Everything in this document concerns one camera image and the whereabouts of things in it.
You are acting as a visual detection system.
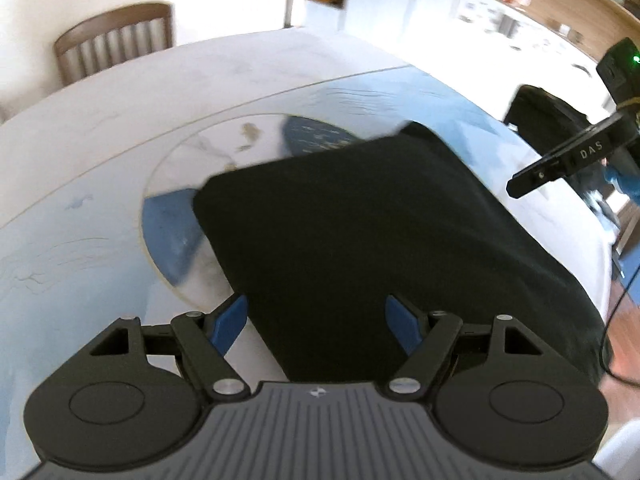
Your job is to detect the white wardrobe cabinet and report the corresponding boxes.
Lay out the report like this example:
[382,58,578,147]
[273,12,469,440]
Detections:
[305,0,461,47]

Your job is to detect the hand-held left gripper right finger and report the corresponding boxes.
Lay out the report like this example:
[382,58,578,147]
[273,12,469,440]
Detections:
[385,294,546,403]

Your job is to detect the wooden slat-back chair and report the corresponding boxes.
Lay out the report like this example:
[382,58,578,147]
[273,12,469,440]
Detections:
[53,2,174,87]

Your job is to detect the black long-sleeve shirt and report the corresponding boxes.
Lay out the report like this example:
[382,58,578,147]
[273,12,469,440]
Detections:
[192,121,608,386]

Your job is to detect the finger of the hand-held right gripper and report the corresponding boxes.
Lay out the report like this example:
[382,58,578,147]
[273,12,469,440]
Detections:
[506,112,632,200]

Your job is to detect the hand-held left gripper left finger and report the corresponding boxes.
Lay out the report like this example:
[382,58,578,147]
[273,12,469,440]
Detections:
[89,294,251,402]

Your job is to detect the black cable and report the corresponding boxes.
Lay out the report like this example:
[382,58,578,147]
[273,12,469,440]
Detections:
[601,270,640,386]

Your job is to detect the white sticker-covered cabinet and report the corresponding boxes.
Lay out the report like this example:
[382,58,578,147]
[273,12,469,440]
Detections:
[450,0,621,111]

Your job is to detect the blue jeans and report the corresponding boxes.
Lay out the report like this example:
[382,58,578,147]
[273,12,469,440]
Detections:
[580,162,640,221]

